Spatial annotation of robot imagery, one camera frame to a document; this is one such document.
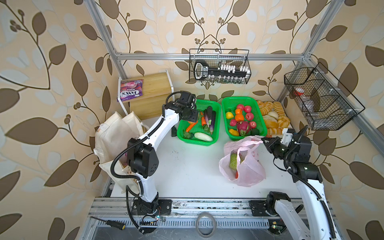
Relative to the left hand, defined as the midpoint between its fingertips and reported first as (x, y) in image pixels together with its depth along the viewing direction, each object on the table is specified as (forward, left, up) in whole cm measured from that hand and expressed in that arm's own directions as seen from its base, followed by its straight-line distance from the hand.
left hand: (195, 114), depth 86 cm
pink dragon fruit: (+1, -31, -14) cm, 34 cm away
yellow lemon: (+15, -24, -17) cm, 33 cm away
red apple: (+14, -38, -17) cm, 44 cm away
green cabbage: (-22, -22, -13) cm, 33 cm away
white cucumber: (-4, -5, -18) cm, 19 cm away
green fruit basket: (+25, -25, -15) cm, 38 cm away
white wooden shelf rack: (+6, +21, +11) cm, 25 cm away
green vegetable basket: (+1, -7, -20) cm, 21 cm away
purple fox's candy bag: (+6, +35, +12) cm, 38 cm away
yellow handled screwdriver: (-52, +36, -20) cm, 66 cm away
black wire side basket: (-3, -65, +13) cm, 66 cm away
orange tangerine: (+12, -31, -16) cm, 37 cm away
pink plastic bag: (-34, -19, +11) cm, 40 cm away
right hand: (-17, -34, +2) cm, 38 cm away
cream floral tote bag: (-16, +43, -1) cm, 46 cm away
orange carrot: (+7, +3, -19) cm, 21 cm away
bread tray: (+13, -56, -16) cm, 59 cm away
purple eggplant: (+12, -10, -16) cm, 22 cm away
